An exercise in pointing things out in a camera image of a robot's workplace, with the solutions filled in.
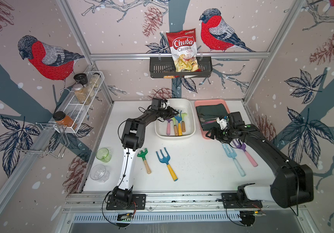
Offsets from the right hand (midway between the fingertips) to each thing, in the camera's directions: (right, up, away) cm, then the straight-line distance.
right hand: (211, 134), depth 84 cm
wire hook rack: (-75, +2, -26) cm, 80 cm away
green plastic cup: (-66, -14, +5) cm, 68 cm away
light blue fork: (+15, -13, +6) cm, 21 cm away
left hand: (-17, +15, +18) cm, 29 cm away
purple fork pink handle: (-26, +3, +19) cm, 32 cm away
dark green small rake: (-42, -14, +6) cm, 44 cm away
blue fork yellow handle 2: (-18, +9, +21) cm, 29 cm away
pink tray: (+2, +22, +38) cm, 44 cm away
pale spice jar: (-70, +33, +1) cm, 78 cm away
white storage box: (-12, +19, +30) cm, 38 cm away
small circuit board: (-47, -39, -13) cm, 63 cm away
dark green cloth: (+6, +12, +27) cm, 30 cm away
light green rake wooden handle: (-20, 0, +16) cm, 26 cm away
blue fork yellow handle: (-27, -16, +4) cm, 32 cm away
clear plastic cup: (-66, -22, -1) cm, 70 cm away
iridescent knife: (+5, +7, +22) cm, 23 cm away
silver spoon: (+1, +8, +23) cm, 24 cm away
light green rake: (-15, +5, +20) cm, 25 cm away
